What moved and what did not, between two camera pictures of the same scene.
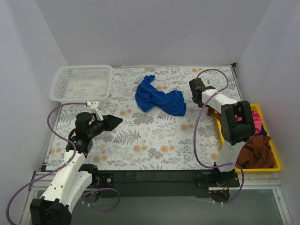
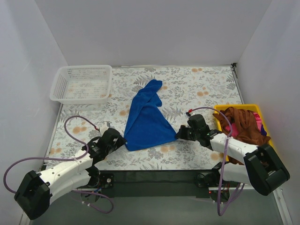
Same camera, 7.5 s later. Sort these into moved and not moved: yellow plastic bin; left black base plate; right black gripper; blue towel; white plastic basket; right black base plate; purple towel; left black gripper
Moved: left black gripper; right black gripper; blue towel
Not moved: yellow plastic bin; right black base plate; left black base plate; purple towel; white plastic basket
